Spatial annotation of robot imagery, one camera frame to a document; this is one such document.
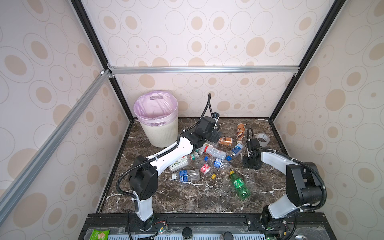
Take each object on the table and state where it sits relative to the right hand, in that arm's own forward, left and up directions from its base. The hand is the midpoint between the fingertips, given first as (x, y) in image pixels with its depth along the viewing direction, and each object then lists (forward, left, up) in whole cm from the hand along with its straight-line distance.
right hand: (248, 164), depth 94 cm
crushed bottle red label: (-5, +28, +5) cm, 29 cm away
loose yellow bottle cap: (-9, +23, +3) cm, 25 cm away
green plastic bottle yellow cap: (-14, +10, +5) cm, 18 cm away
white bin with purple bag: (+33, +60, +13) cm, 70 cm away
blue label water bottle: (+7, +7, +5) cm, 11 cm away
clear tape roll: (+21, -16, +1) cm, 26 cm away
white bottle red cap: (+9, +24, +4) cm, 26 cm away
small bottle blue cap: (-1, +19, +5) cm, 20 cm away
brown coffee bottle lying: (+15, +13, +5) cm, 20 cm away
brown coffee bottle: (+24, +1, +5) cm, 25 cm away
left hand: (+10, +21, +25) cm, 34 cm away
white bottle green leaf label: (0, +40, +5) cm, 41 cm away
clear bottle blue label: (-10, +36, +6) cm, 38 cm away
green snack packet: (-37, +78, +3) cm, 86 cm away
